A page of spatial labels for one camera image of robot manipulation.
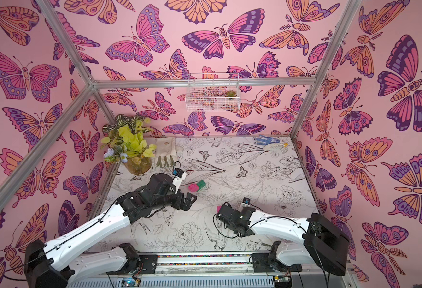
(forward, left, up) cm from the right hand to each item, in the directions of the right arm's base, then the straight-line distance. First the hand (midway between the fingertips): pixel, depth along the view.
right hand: (233, 223), depth 84 cm
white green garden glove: (+40, +40, +1) cm, 57 cm away
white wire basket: (+58, +11, +33) cm, 67 cm away
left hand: (+7, +19, +17) cm, 26 cm away
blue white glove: (+54, -21, +1) cm, 58 cm away
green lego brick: (+20, +17, +1) cm, 26 cm away
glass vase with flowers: (+34, +55, +17) cm, 67 cm away
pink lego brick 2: (+7, +7, -1) cm, 10 cm away
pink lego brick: (+16, +20, +4) cm, 26 cm away
